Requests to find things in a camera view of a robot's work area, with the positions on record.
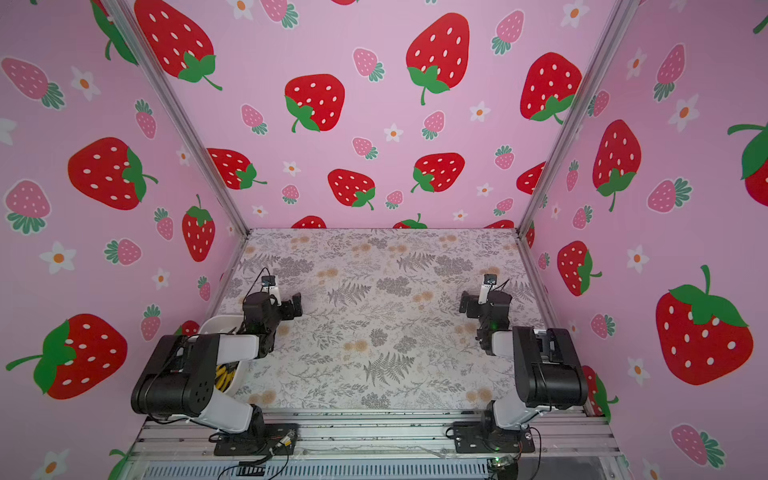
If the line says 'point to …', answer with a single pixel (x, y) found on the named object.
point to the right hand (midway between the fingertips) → (487, 293)
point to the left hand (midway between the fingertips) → (287, 295)
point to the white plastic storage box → (223, 325)
